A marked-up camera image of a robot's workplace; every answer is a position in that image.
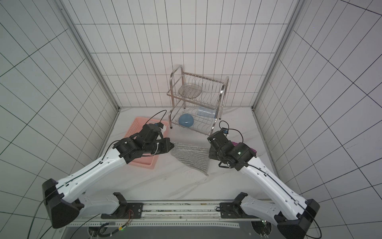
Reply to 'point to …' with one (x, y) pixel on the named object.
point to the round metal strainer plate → (190, 90)
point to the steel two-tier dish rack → (196, 100)
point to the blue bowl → (186, 120)
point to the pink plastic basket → (148, 162)
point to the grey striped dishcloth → (196, 158)
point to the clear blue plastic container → (206, 111)
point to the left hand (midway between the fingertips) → (170, 149)
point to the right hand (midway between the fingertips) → (209, 151)
